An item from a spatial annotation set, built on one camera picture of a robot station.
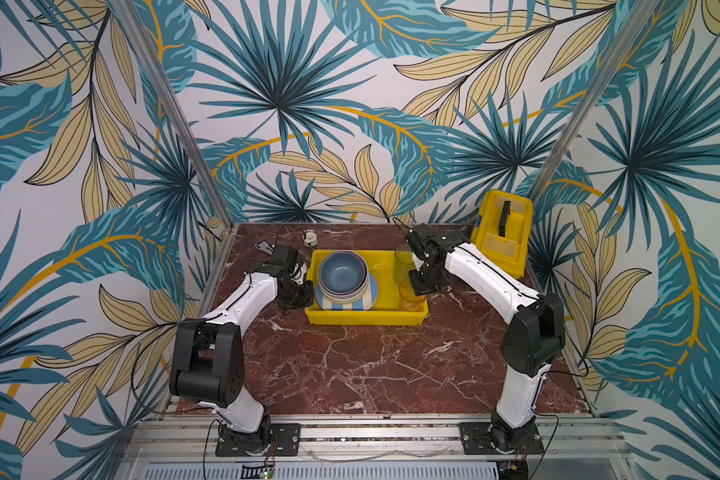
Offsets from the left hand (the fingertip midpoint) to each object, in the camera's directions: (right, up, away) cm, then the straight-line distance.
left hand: (311, 301), depth 88 cm
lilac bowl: (+8, +1, -2) cm, 8 cm away
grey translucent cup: (+27, +11, +1) cm, 30 cm away
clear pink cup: (+28, +1, -7) cm, 29 cm away
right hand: (+32, +3, 0) cm, 32 cm away
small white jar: (-4, +19, +24) cm, 31 cm away
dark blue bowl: (+9, +8, +4) cm, 13 cm away
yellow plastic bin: (+23, -4, +7) cm, 24 cm away
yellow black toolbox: (+59, +22, +4) cm, 63 cm away
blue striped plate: (+16, -2, +4) cm, 17 cm away
